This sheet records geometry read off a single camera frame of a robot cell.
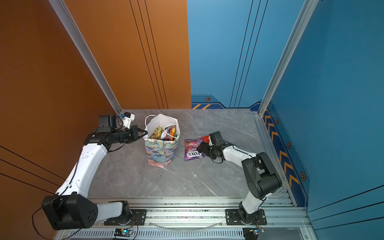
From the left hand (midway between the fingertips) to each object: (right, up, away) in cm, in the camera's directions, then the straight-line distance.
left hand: (147, 131), depth 77 cm
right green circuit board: (+54, -47, -7) cm, 72 cm away
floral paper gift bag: (+6, -12, +2) cm, 14 cm away
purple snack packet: (+9, -3, +4) cm, 10 cm away
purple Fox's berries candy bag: (+22, -14, +17) cm, 31 cm away
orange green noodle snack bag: (+2, -2, +13) cm, 13 cm away
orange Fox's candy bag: (+11, 0, +7) cm, 14 cm away
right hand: (+28, -13, +15) cm, 34 cm away
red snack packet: (+32, -7, +26) cm, 42 cm away
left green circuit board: (-9, -48, -6) cm, 50 cm away
